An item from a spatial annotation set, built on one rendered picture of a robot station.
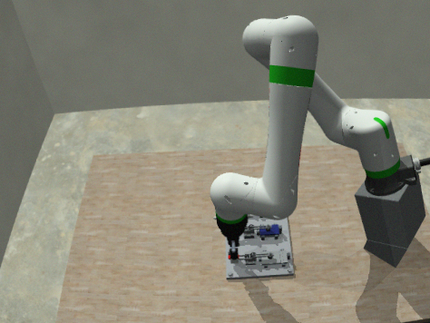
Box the blue metal block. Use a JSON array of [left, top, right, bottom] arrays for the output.
[[259, 224, 279, 238]]

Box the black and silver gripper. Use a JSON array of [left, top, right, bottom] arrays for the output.
[[220, 229, 245, 264]]

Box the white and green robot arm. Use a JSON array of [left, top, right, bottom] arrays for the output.
[[210, 15, 430, 234]]

